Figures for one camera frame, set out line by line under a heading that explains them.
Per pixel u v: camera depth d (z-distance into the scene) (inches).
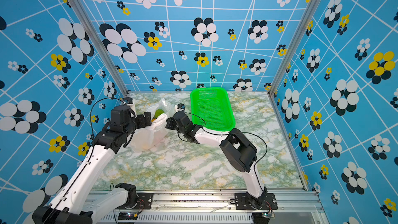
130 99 26.1
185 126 27.3
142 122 26.8
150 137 31.7
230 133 21.2
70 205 15.0
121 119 21.0
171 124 30.6
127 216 28.4
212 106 44.0
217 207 28.6
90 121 35.8
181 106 31.7
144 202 28.6
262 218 26.8
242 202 28.5
